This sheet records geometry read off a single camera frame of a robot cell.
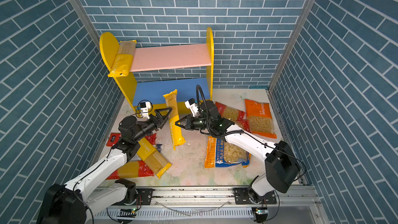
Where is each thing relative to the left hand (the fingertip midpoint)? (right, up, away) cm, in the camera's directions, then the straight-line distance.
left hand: (171, 114), depth 73 cm
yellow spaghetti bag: (-1, +7, +5) cm, 9 cm away
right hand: (+2, -4, -3) cm, 5 cm away
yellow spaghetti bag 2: (-13, -25, +9) cm, 29 cm away
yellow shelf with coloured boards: (-30, +27, +43) cm, 59 cm away
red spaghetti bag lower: (-19, -30, +7) cm, 36 cm away
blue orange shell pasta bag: (+24, -22, +9) cm, 34 cm away
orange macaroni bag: (+52, -5, +26) cm, 58 cm away
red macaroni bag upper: (+34, -3, +28) cm, 44 cm away
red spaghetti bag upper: (-38, -15, +18) cm, 45 cm away
